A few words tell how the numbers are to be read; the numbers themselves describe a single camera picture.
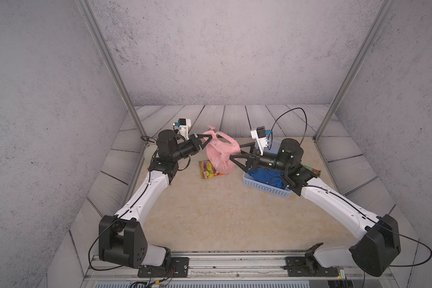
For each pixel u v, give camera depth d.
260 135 0.59
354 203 0.46
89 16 0.71
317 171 1.01
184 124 0.69
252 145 0.67
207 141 0.72
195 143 0.67
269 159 0.60
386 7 0.70
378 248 0.39
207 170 1.02
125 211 0.44
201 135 0.73
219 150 0.69
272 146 0.57
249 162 0.58
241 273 0.73
